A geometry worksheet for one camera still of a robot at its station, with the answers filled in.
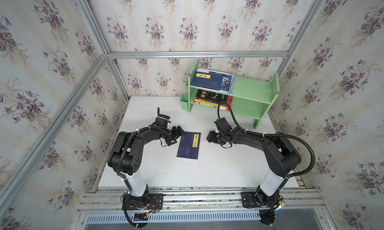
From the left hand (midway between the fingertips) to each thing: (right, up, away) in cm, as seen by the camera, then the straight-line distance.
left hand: (181, 135), depth 94 cm
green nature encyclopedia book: (+18, +19, +3) cm, 27 cm away
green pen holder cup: (+1, +22, +13) cm, 26 cm away
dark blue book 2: (+16, +35, -2) cm, 39 cm away
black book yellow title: (+19, +25, +2) cm, 32 cm away
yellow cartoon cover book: (+18, +21, +1) cm, 28 cm away
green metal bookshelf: (+38, +24, -8) cm, 46 cm away
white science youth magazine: (+29, +34, -3) cm, 44 cm away
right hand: (+17, -3, -1) cm, 17 cm away
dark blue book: (+5, -7, 0) cm, 8 cm away
